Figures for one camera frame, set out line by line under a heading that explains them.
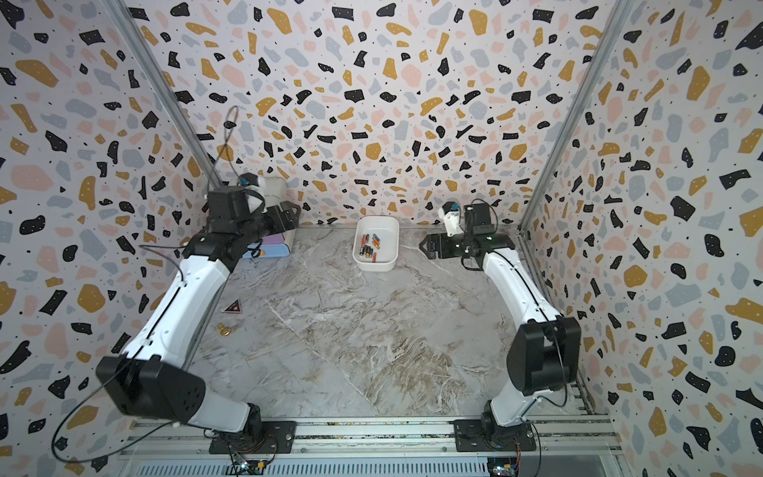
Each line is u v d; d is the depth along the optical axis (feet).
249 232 2.11
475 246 2.05
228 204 1.81
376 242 3.83
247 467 2.31
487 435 2.22
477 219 2.17
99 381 1.33
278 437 2.42
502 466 2.35
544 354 1.47
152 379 1.30
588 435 2.50
